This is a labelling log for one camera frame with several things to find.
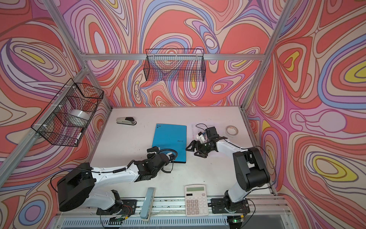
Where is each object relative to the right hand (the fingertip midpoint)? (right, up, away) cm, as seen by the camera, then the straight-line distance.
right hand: (191, 154), depth 87 cm
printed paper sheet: (+2, +14, +18) cm, 23 cm away
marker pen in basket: (-59, +12, -16) cm, 63 cm away
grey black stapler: (-49, +21, +20) cm, 57 cm away
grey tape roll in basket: (-60, +25, -13) cm, 66 cm away
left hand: (-21, +2, -1) cm, 21 cm away
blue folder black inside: (-14, +8, +12) cm, 20 cm away
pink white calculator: (+2, -21, -14) cm, 25 cm away
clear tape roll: (+31, +14, +17) cm, 37 cm away
